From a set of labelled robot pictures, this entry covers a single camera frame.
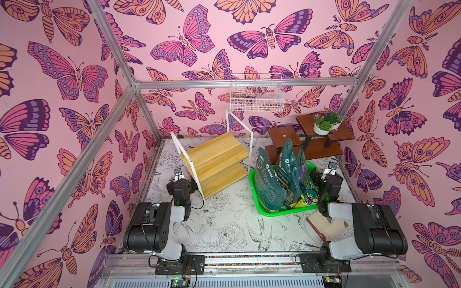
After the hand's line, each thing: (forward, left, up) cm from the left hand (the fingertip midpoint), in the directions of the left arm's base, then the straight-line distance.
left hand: (184, 176), depth 94 cm
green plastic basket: (-4, -35, +3) cm, 35 cm away
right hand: (+1, -71, +5) cm, 71 cm away
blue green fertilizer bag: (-7, -62, +5) cm, 62 cm away
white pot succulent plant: (+16, -70, +21) cm, 75 cm away
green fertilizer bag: (-11, -49, +20) cm, 54 cm away
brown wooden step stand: (+28, -80, -7) cm, 85 cm away
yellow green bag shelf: (-14, -62, +4) cm, 63 cm away
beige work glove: (-25, -71, -6) cm, 75 cm away
